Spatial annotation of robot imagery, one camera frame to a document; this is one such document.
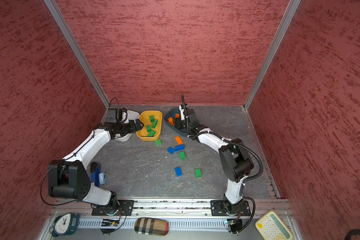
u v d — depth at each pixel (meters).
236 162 0.49
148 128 1.03
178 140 1.00
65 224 0.66
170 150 0.96
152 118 1.10
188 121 0.71
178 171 0.85
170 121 1.08
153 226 0.67
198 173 0.84
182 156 0.92
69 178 0.43
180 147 0.95
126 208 0.73
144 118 1.08
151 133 1.02
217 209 0.74
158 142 0.98
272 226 0.68
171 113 1.13
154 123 1.07
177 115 1.13
